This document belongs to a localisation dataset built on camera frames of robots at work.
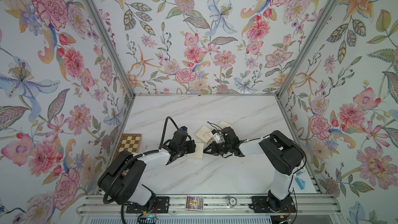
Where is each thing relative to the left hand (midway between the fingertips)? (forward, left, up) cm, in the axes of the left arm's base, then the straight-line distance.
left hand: (199, 145), depth 89 cm
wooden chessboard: (+4, +42, -3) cm, 42 cm away
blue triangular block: (-20, -51, -2) cm, 55 cm away
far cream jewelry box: (+16, -16, -2) cm, 22 cm away
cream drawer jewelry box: (-4, +1, -2) cm, 4 cm away
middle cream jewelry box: (+8, -3, -2) cm, 9 cm away
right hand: (-1, -2, -3) cm, 4 cm away
